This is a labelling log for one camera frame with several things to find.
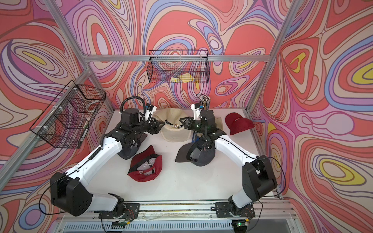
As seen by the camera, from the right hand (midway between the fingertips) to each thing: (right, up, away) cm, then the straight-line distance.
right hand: (180, 123), depth 80 cm
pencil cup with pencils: (+17, +16, +21) cm, 32 cm away
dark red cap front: (-22, -26, +9) cm, 35 cm away
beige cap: (-4, -5, +1) cm, 6 cm away
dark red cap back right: (+41, 0, +27) cm, 49 cm away
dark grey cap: (+9, -20, +14) cm, 25 cm away
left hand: (-10, +1, -1) cm, 10 cm away
